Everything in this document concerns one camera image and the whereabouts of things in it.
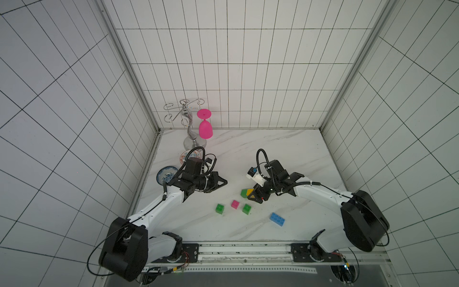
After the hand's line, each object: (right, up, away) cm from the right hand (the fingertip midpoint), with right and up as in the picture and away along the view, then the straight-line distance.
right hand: (252, 187), depth 86 cm
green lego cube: (-16, -9, -4) cm, 19 cm away
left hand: (-13, +3, -7) cm, 15 cm away
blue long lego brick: (+11, -14, -5) cm, 19 cm away
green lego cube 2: (-3, -9, -5) cm, 11 cm away
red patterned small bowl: (-25, +18, -19) cm, 36 cm away
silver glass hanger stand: (-35, +22, +24) cm, 48 cm away
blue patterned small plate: (-46, +5, +9) cm, 47 cm away
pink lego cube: (-9, -8, -1) cm, 12 cm away
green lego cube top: (-4, -3, 0) cm, 5 cm away
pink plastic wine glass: (-25, +30, +11) cm, 41 cm away
